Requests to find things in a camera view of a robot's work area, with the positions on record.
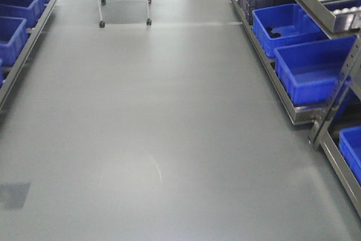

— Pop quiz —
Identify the black round part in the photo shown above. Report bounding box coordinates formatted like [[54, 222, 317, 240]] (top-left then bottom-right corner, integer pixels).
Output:
[[266, 26, 283, 40]]

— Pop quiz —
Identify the low steel rack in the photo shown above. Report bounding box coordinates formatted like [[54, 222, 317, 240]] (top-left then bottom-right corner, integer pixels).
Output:
[[0, 0, 63, 112]]

